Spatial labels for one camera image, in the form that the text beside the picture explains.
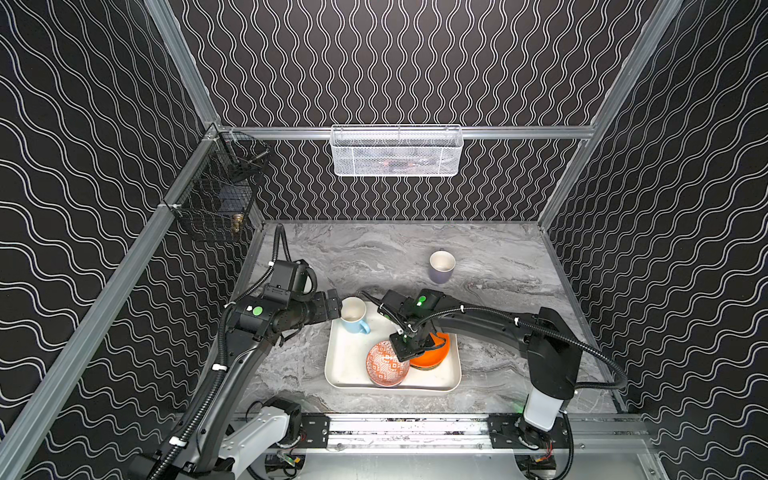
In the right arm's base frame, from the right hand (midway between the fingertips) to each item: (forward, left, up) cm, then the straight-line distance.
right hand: (405, 357), depth 81 cm
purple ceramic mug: (+34, -13, -4) cm, 37 cm away
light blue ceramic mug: (+14, +16, -2) cm, 21 cm away
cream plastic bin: (+2, +17, -4) cm, 17 cm away
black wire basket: (+44, +60, +23) cm, 78 cm away
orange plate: (+2, -9, -3) cm, 9 cm away
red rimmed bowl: (-2, +6, -2) cm, 6 cm away
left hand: (+6, +19, +17) cm, 27 cm away
